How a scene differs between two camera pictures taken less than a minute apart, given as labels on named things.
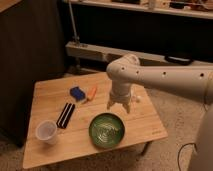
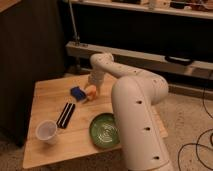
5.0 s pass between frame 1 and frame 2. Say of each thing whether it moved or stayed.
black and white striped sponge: stayed
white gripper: moved
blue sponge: stayed
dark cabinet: stayed
